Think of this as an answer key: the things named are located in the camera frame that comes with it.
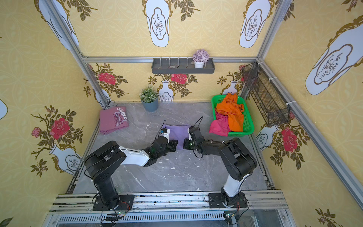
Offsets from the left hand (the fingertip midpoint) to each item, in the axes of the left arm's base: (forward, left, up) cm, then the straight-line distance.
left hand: (180, 142), depth 91 cm
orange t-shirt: (+26, -38, +3) cm, 46 cm away
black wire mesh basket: (+12, -58, +18) cm, 62 cm away
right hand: (0, -2, -5) cm, 5 cm away
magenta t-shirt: (+9, -27, +4) cm, 28 cm away
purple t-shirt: (+7, +1, 0) cm, 7 cm away
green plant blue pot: (+34, +23, +8) cm, 42 cm away
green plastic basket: (+12, -48, +2) cm, 49 cm away
